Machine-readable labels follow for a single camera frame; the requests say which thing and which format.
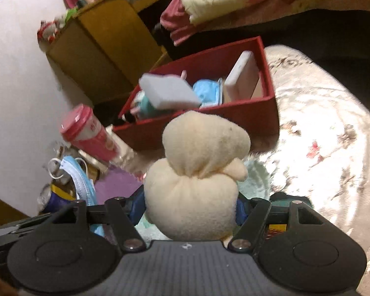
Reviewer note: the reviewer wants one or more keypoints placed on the aluminium drink can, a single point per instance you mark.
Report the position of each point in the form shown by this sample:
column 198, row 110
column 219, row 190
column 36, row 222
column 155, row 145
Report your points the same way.
column 55, row 202

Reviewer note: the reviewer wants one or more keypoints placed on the red cardboard box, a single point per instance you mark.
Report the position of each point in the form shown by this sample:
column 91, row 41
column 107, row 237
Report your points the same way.
column 234, row 114

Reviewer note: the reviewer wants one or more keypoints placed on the pink lid plastic cup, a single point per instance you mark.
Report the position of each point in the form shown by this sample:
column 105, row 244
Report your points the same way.
column 89, row 132

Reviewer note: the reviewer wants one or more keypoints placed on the wooden cabinet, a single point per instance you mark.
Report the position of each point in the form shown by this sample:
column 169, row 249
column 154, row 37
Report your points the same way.
column 89, row 52

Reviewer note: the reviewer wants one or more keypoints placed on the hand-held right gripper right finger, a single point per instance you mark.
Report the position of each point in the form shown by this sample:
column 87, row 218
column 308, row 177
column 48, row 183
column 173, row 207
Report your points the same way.
column 242, row 214

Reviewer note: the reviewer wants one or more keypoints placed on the white sponge block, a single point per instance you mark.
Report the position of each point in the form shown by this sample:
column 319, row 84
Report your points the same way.
column 242, row 77

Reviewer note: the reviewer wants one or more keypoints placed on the dark green packet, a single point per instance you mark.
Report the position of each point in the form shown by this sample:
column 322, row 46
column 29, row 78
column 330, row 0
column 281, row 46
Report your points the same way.
column 283, row 199

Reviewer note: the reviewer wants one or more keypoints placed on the blue face mask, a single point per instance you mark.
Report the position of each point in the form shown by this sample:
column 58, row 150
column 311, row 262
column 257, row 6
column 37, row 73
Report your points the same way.
column 80, row 182
column 206, row 92

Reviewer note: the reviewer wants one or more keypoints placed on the grey sponge block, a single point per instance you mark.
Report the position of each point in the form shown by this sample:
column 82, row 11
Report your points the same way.
column 169, row 91

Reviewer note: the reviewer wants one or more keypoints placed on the purple cloth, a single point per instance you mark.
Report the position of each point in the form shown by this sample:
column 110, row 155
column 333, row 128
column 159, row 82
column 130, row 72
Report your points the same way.
column 117, row 185

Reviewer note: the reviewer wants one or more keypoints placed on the green plush toy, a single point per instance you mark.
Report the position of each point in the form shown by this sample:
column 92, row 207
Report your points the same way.
column 71, row 14

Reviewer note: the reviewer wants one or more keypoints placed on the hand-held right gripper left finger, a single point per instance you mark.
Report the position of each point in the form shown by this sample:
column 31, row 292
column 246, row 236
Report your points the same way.
column 137, row 206

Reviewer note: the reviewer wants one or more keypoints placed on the red white plush doll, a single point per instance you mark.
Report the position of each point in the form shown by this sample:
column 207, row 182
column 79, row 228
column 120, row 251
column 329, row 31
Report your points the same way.
column 47, row 32

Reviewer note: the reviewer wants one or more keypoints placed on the beige plush toy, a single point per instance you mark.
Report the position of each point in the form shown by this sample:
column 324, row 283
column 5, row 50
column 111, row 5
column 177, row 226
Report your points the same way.
column 197, row 160

